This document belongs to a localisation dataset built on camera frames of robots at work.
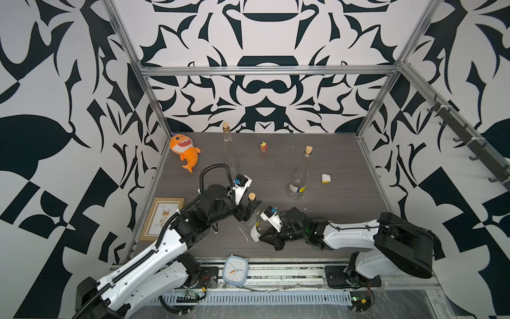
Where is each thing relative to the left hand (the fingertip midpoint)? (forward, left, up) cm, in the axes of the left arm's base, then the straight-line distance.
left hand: (250, 191), depth 72 cm
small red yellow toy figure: (+36, -8, -17) cm, 41 cm away
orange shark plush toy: (+36, +34, -14) cm, 52 cm away
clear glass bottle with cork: (+26, +9, -13) cm, 30 cm away
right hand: (-11, -3, -16) cm, 20 cm away
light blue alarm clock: (-22, +6, -19) cm, 29 cm away
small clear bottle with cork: (-6, -2, -6) cm, 9 cm away
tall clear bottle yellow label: (+11, -22, -11) cm, 26 cm away
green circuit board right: (-32, -38, -23) cm, 55 cm away
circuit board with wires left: (-29, +21, -20) cm, 41 cm away
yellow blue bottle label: (+17, -37, -20) cm, 45 cm away
